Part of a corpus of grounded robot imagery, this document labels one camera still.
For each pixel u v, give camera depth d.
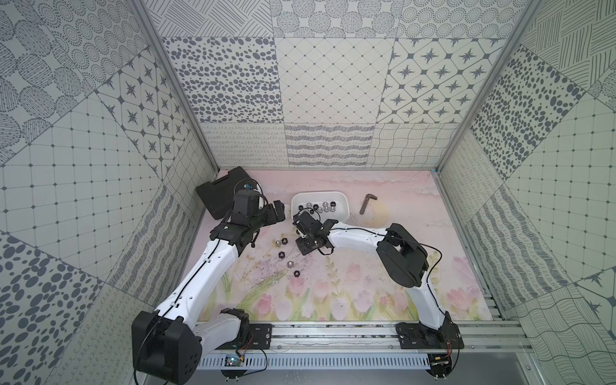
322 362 0.70
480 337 0.76
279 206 0.73
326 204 1.07
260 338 0.74
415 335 0.73
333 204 1.07
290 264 0.90
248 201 0.58
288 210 0.99
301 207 1.06
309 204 1.07
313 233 0.73
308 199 1.01
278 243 0.95
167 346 0.38
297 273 0.88
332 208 1.05
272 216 0.72
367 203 1.08
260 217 0.68
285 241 0.95
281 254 0.92
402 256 0.54
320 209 1.04
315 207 1.05
